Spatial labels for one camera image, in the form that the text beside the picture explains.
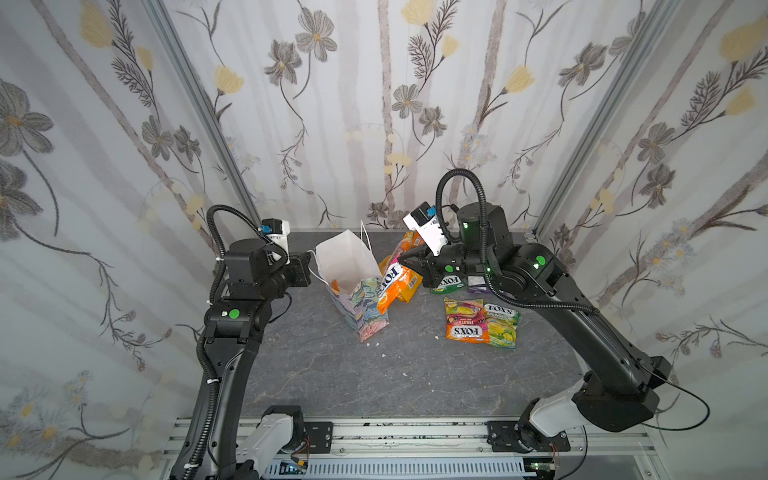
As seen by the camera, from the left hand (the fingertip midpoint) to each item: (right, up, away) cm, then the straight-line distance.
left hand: (312, 253), depth 67 cm
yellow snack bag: (+25, -11, +32) cm, 42 cm away
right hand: (+22, -1, -10) cm, 24 cm away
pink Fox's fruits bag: (+42, -21, +25) cm, 53 cm away
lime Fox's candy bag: (+52, -22, +24) cm, 62 cm away
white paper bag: (+4, -2, +22) cm, 23 cm away
